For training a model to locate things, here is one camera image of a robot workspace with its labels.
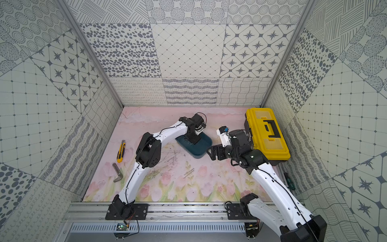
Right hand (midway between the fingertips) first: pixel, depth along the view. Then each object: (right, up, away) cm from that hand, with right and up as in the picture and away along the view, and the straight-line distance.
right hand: (215, 150), depth 75 cm
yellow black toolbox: (+31, +7, +8) cm, 32 cm away
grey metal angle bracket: (-58, -14, +13) cm, 61 cm away
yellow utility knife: (-58, -6, +18) cm, 61 cm away
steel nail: (-14, -16, +13) cm, 25 cm away
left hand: (-11, +3, +24) cm, 27 cm away
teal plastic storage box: (-9, -3, +16) cm, 18 cm away
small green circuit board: (-46, -36, -4) cm, 59 cm away
